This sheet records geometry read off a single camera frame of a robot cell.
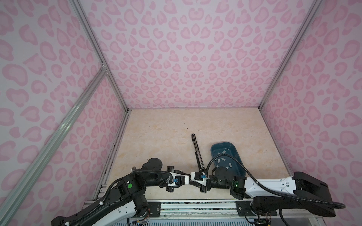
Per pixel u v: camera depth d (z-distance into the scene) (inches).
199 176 22.4
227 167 34.1
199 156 36.1
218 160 35.5
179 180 19.8
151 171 19.2
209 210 29.5
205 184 23.5
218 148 38.5
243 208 28.9
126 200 18.8
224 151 37.1
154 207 29.5
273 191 18.3
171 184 20.6
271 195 18.2
